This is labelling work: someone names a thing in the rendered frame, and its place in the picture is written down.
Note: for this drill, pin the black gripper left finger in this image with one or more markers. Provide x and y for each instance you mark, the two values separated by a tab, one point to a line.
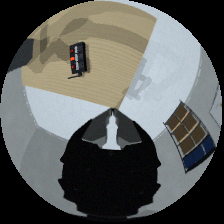
93	131

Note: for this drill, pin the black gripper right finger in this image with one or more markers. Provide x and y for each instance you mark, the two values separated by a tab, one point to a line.
131	133

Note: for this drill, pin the black power strip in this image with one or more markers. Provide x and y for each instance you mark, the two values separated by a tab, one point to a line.
78	58

